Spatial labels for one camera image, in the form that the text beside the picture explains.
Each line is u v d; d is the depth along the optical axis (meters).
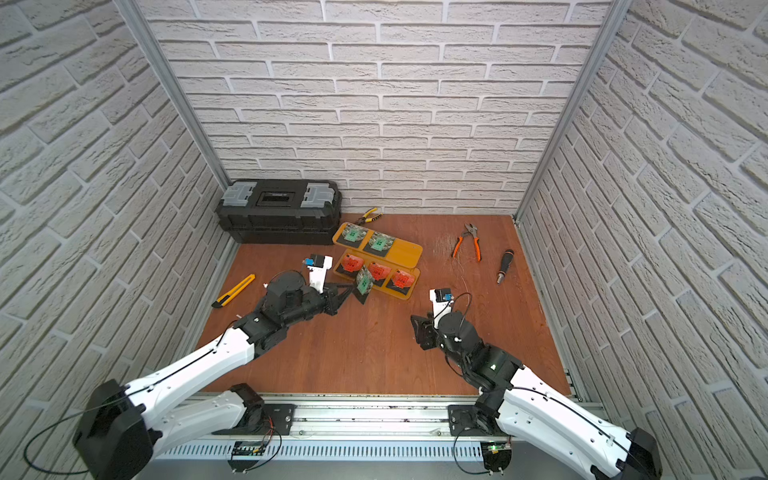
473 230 1.14
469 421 0.73
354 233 0.95
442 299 0.65
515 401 0.50
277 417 0.74
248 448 0.73
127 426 0.38
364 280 0.80
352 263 1.04
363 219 1.18
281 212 0.98
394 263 0.90
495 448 0.71
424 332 0.66
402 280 1.00
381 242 0.92
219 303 0.94
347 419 0.76
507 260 1.05
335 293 0.67
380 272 1.00
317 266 0.68
